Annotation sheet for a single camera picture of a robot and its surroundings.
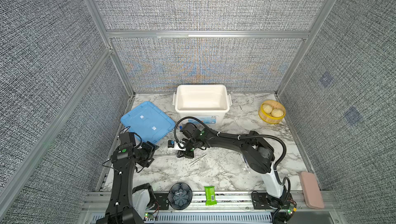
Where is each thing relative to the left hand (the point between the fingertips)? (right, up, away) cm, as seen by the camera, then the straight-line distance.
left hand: (157, 150), depth 80 cm
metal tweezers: (+24, -6, +8) cm, 26 cm away
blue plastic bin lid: (-12, +12, +24) cm, 29 cm away
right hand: (+10, -3, +6) cm, 12 cm away
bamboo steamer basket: (+68, +15, +21) cm, 73 cm away
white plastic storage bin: (+29, +25, +29) cm, 48 cm away
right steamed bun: (+73, +19, +20) cm, 78 cm away
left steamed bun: (+68, +21, +23) cm, 75 cm away
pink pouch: (+78, -20, -5) cm, 80 cm away
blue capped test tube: (-1, -6, +9) cm, 11 cm away
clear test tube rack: (+13, +14, -7) cm, 21 cm away
